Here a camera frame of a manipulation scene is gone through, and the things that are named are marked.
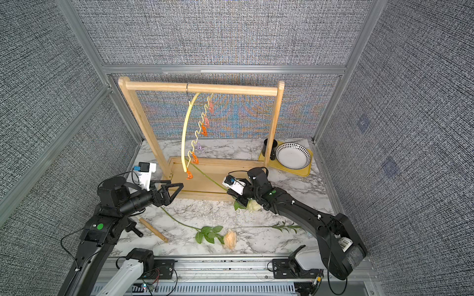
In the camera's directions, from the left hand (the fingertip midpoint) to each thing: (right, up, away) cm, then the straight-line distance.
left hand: (179, 183), depth 65 cm
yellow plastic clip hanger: (-6, +13, +49) cm, 51 cm away
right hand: (+17, -3, +16) cm, 24 cm away
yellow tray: (+59, +1, +38) cm, 70 cm away
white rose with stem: (+27, -12, +15) cm, 33 cm away
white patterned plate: (+54, +10, +44) cm, 71 cm away
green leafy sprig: (+43, -23, +18) cm, 52 cm away
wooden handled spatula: (-13, -26, +16) cm, 33 cm away
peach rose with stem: (+17, -26, +12) cm, 33 cm away
